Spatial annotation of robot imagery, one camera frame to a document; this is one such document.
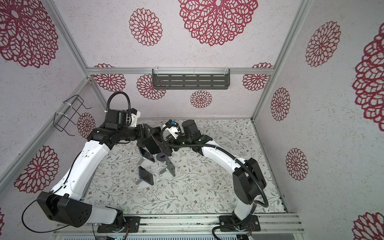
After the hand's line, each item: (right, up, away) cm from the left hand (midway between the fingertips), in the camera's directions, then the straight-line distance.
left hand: (149, 134), depth 76 cm
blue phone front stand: (-7, -26, +15) cm, 31 cm away
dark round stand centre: (+2, -15, +23) cm, 27 cm away
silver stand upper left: (-8, -19, +18) cm, 27 cm away
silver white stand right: (+5, -24, +14) cm, 28 cm away
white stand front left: (-7, -29, +10) cm, 31 cm away
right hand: (+7, -3, +2) cm, 7 cm away
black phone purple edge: (+2, -5, -3) cm, 6 cm away
